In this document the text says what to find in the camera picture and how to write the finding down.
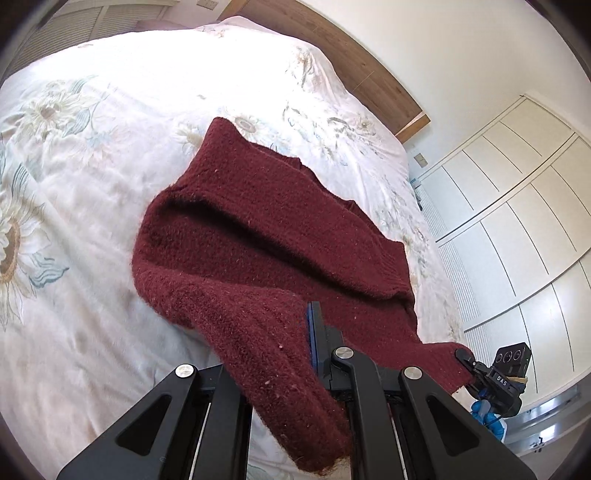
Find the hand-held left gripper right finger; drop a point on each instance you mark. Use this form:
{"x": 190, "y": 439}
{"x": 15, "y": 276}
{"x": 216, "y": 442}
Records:
{"x": 312, "y": 337}

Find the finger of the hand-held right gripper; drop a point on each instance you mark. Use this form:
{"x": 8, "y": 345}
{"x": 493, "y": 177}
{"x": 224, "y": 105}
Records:
{"x": 471, "y": 364}

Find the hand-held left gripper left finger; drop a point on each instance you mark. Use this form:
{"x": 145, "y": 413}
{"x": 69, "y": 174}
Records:
{"x": 217, "y": 397}

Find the dark red knitted sweater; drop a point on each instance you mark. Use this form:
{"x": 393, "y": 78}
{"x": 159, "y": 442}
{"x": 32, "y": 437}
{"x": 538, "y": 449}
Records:
{"x": 277, "y": 249}

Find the person's right hand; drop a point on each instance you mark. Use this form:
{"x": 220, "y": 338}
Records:
{"x": 489, "y": 417}

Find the white wardrobe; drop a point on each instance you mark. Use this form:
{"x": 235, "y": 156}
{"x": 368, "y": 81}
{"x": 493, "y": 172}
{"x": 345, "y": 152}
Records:
{"x": 517, "y": 221}

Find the bedside table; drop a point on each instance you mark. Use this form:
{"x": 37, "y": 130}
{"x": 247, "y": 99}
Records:
{"x": 417, "y": 189}

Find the floral white blanket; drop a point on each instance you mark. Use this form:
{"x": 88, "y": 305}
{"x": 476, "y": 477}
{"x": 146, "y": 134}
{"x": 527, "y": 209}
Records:
{"x": 92, "y": 184}

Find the wooden headboard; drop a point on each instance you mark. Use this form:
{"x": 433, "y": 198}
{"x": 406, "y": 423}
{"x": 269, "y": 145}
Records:
{"x": 351, "y": 55}

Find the white slatted radiator cabinet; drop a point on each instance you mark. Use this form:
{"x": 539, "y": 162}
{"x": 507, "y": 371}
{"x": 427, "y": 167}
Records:
{"x": 83, "y": 23}

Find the wall socket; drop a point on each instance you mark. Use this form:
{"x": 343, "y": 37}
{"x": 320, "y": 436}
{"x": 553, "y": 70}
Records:
{"x": 420, "y": 159}
{"x": 206, "y": 3}

